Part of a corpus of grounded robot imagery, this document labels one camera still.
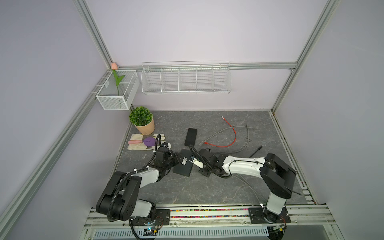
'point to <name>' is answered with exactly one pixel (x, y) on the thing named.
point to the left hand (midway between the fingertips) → (182, 157)
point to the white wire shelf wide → (186, 77)
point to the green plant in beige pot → (143, 119)
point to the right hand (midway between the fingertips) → (202, 166)
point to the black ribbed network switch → (191, 137)
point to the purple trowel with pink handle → (149, 141)
